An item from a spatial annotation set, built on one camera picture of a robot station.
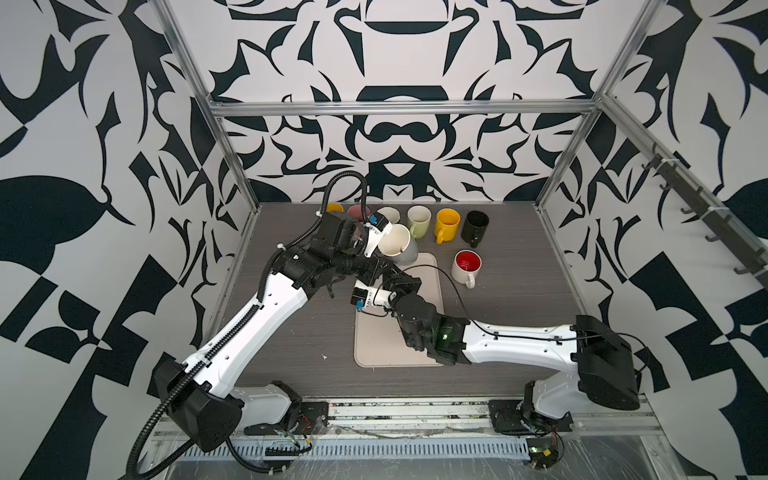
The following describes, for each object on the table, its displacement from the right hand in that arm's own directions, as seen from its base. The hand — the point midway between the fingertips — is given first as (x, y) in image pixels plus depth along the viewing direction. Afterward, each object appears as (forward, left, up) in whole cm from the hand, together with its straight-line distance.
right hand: (398, 260), depth 71 cm
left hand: (0, +2, +1) cm, 2 cm away
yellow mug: (+27, -17, -19) cm, 37 cm away
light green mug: (+30, -9, -19) cm, 37 cm away
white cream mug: (+15, -23, -25) cm, 37 cm away
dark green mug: (+31, +1, -17) cm, 35 cm away
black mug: (+26, -27, -20) cm, 42 cm away
